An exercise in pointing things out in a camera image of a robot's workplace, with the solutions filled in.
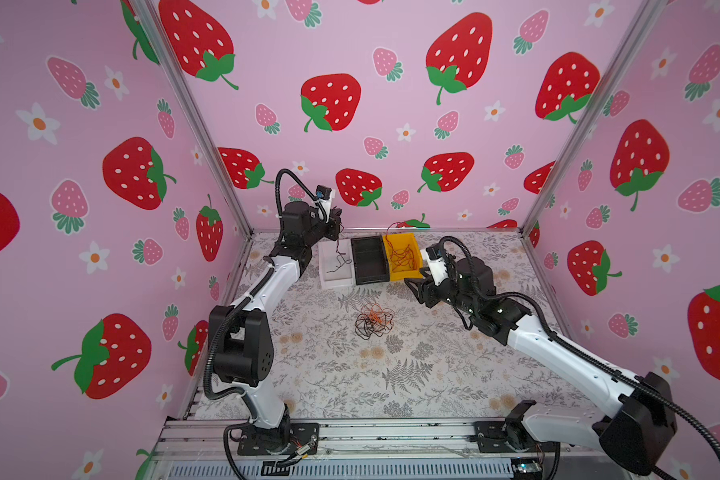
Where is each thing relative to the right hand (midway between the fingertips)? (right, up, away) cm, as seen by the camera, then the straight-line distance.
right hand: (412, 273), depth 76 cm
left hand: (-20, +19, +10) cm, 29 cm away
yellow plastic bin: (+1, +10, +43) cm, 44 cm away
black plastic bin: (-11, +3, +35) cm, 37 cm away
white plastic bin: (-22, +3, +22) cm, 31 cm away
